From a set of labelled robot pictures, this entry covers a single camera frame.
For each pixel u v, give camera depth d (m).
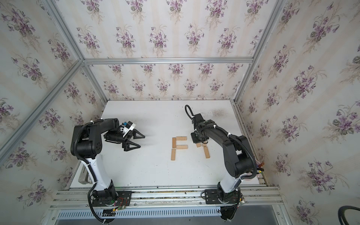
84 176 0.75
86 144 0.53
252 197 0.75
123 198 0.72
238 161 0.46
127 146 0.73
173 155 0.88
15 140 0.54
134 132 0.83
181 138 0.96
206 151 0.91
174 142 0.95
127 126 0.75
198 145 0.90
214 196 0.73
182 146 0.91
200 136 0.77
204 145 0.93
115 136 0.76
